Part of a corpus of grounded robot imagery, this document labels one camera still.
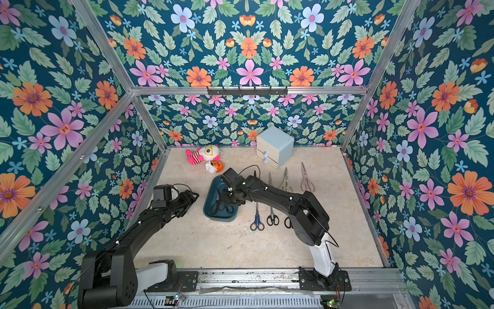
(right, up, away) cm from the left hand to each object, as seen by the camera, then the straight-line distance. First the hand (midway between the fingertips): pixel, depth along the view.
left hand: (198, 196), depth 88 cm
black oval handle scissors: (+9, -6, +7) cm, 13 cm away
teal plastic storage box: (+4, -4, +7) cm, 9 cm away
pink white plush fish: (-1, +21, +19) cm, 29 cm away
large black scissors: (+42, -13, +1) cm, 44 cm away
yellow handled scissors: (+26, +9, +19) cm, 34 cm away
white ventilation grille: (+15, -36, -18) cm, 43 cm away
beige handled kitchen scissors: (+54, +3, +14) cm, 56 cm away
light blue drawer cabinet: (+37, +24, +11) cm, 45 cm away
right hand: (+13, -2, -2) cm, 13 cm away
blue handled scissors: (+28, -13, 0) cm, 31 cm away
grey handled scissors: (+42, +4, +14) cm, 45 cm away
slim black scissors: (+35, -12, +3) cm, 37 cm away
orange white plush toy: (+4, +13, +16) cm, 21 cm away
